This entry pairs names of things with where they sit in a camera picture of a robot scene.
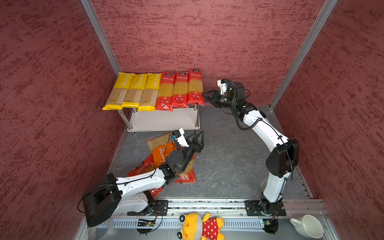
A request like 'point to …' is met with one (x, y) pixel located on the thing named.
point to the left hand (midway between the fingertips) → (201, 135)
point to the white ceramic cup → (309, 225)
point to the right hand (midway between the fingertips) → (202, 98)
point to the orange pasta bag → (161, 147)
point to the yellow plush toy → (196, 227)
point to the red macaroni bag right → (189, 174)
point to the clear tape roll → (103, 231)
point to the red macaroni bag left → (146, 164)
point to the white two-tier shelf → (179, 119)
